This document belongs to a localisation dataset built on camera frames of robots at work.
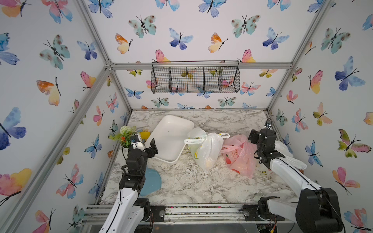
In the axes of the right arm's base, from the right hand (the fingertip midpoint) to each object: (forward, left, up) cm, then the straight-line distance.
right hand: (263, 130), depth 84 cm
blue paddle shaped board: (-27, +62, -19) cm, 70 cm away
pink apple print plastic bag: (-13, +13, -6) cm, 20 cm away
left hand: (-10, +64, +2) cm, 65 cm away
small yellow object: (+2, +73, -14) cm, 74 cm away
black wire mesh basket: (+35, +40, +12) cm, 54 cm away
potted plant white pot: (-7, +78, 0) cm, 79 cm away
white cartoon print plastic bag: (-12, -14, -7) cm, 20 cm away
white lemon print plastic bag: (-11, +32, -4) cm, 34 cm away
